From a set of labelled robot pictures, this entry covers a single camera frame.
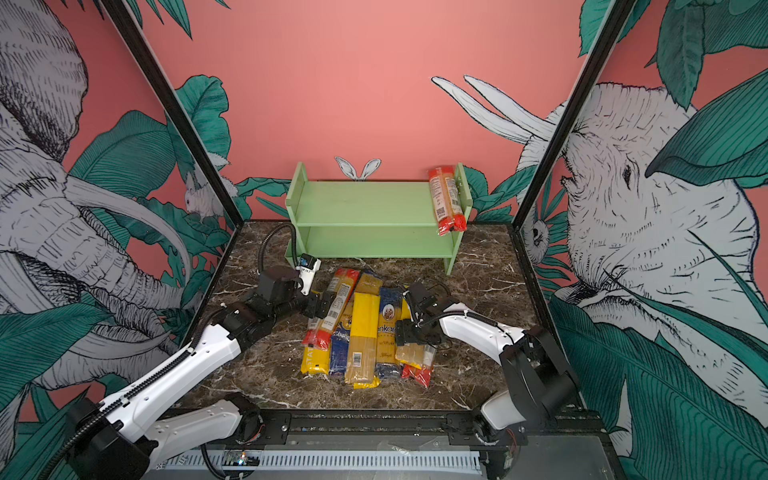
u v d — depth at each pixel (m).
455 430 0.73
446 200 0.85
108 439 0.37
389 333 0.85
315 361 0.82
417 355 0.82
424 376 0.80
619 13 0.69
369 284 0.97
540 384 0.43
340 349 0.84
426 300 0.70
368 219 0.87
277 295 0.58
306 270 0.67
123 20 0.70
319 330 0.86
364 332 0.84
